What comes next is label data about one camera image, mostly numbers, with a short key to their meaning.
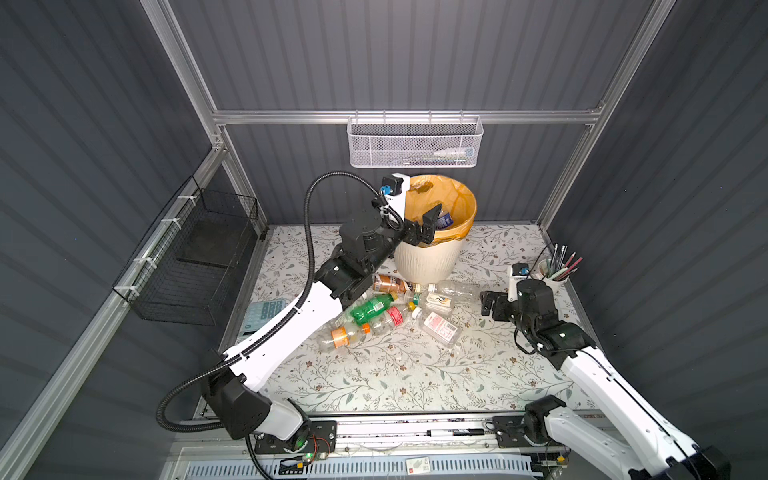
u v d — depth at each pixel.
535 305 0.57
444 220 0.99
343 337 0.85
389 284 0.96
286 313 0.45
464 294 0.98
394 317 0.89
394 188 0.51
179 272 0.72
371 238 0.47
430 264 0.92
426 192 0.99
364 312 0.92
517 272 0.68
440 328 0.88
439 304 0.91
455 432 0.74
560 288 1.02
